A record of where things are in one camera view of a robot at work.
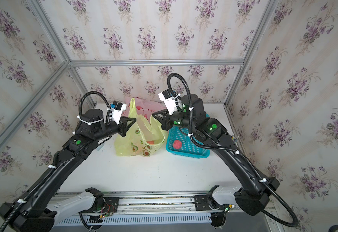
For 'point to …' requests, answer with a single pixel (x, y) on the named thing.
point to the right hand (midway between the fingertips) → (156, 114)
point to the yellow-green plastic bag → (142, 137)
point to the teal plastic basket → (188, 148)
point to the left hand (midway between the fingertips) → (135, 119)
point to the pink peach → (176, 144)
